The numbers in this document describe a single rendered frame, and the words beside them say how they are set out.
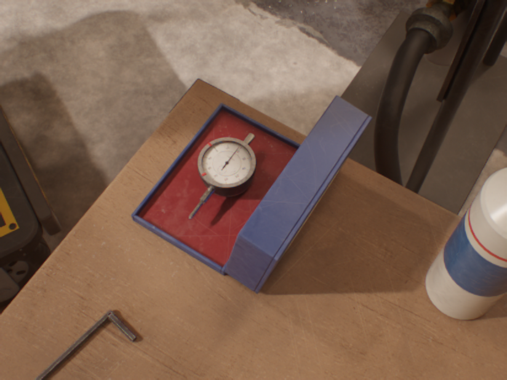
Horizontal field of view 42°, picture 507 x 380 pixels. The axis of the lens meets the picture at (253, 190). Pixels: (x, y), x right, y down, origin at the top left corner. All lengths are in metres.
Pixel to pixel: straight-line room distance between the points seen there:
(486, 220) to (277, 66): 0.92
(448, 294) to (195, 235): 0.24
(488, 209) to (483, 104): 0.88
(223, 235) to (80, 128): 0.71
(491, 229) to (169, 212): 0.32
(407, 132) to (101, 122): 0.58
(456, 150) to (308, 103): 0.29
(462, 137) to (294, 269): 0.73
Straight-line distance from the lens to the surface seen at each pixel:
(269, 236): 0.53
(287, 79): 1.34
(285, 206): 0.54
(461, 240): 0.55
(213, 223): 0.66
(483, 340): 0.65
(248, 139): 0.67
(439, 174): 1.26
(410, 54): 0.82
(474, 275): 0.56
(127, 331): 0.63
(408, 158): 1.26
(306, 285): 0.64
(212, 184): 0.64
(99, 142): 1.29
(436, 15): 0.86
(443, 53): 1.07
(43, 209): 0.87
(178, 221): 0.66
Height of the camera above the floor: 1.07
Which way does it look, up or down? 62 degrees down
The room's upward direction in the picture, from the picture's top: straight up
